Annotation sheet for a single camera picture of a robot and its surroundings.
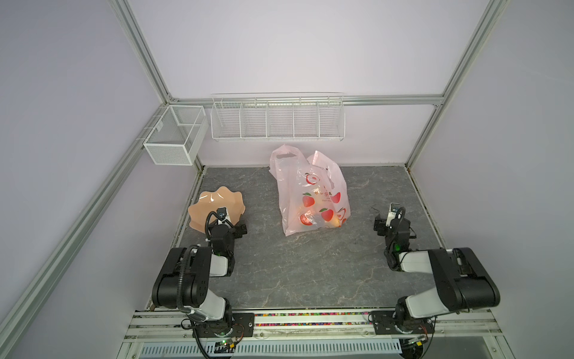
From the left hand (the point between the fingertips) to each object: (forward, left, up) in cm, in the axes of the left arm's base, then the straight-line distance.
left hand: (231, 217), depth 92 cm
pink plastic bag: (+4, -34, +9) cm, 35 cm away
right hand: (-4, -67, 0) cm, 67 cm away
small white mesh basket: (+37, +26, +15) cm, 48 cm away
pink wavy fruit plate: (+12, +12, -4) cm, 17 cm away
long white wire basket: (+36, -22, +24) cm, 48 cm away
